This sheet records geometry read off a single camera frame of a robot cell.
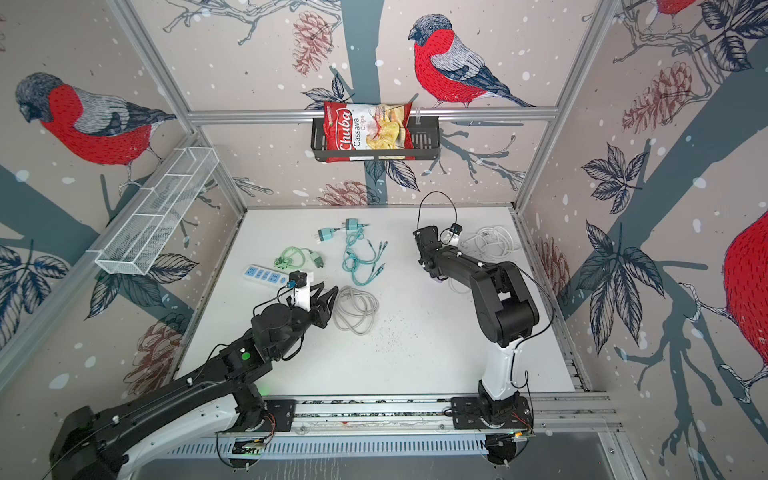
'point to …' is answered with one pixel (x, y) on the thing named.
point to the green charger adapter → (317, 259)
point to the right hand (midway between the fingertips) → (444, 260)
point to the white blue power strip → (266, 275)
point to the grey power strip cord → (355, 310)
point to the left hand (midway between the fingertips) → (329, 288)
